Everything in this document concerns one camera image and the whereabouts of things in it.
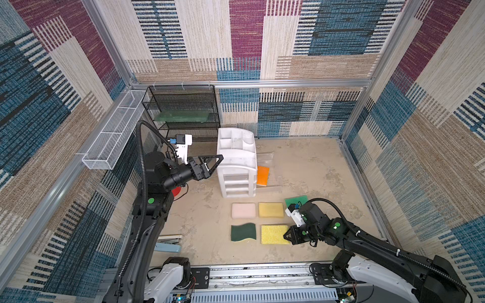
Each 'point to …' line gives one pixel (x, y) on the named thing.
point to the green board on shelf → (184, 115)
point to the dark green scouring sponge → (243, 231)
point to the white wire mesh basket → (104, 151)
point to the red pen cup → (176, 190)
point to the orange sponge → (262, 175)
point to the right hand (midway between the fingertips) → (287, 239)
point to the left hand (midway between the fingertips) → (217, 158)
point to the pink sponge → (243, 211)
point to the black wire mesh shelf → (183, 107)
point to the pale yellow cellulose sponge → (274, 234)
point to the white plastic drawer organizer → (237, 172)
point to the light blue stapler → (168, 243)
